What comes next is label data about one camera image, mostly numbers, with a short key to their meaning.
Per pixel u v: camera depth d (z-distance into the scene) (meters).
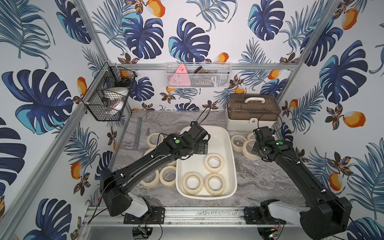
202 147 0.66
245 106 0.97
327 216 0.38
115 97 0.81
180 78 0.90
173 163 0.85
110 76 0.94
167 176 0.88
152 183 0.82
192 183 0.84
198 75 0.92
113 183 0.40
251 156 0.77
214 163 0.92
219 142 1.00
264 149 0.56
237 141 1.03
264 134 0.61
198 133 0.53
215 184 0.84
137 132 1.09
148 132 1.07
